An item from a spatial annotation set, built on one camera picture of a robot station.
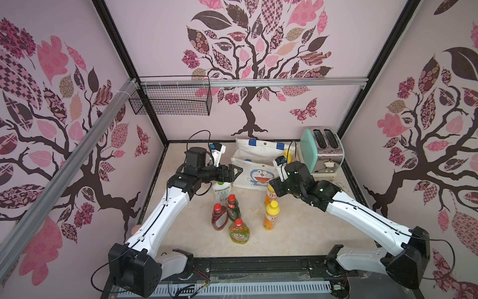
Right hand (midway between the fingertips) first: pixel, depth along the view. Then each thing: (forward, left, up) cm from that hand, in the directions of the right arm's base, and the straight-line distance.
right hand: (272, 179), depth 77 cm
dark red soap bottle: (-12, +22, -9) cm, 27 cm away
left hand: (+1, +16, +4) cm, 16 cm away
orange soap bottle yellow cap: (-13, +1, -2) cm, 14 cm away
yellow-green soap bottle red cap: (-19, +14, -10) cm, 25 cm away
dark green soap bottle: (-10, +17, -8) cm, 21 cm away
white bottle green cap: (0, +22, -9) cm, 24 cm away
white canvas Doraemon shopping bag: (+19, +6, -9) cm, 22 cm away
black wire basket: (+44, +48, +14) cm, 67 cm away
